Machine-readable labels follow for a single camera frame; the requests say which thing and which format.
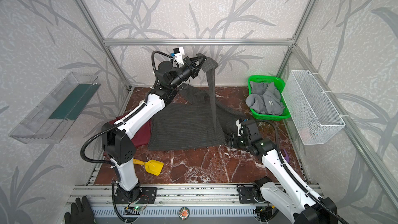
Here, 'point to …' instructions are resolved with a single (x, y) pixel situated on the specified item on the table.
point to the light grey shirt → (265, 98)
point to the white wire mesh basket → (313, 118)
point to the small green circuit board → (136, 207)
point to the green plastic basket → (280, 83)
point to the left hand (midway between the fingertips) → (208, 53)
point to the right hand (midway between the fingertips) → (229, 135)
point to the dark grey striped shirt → (193, 117)
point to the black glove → (80, 214)
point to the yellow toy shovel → (154, 167)
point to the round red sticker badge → (184, 213)
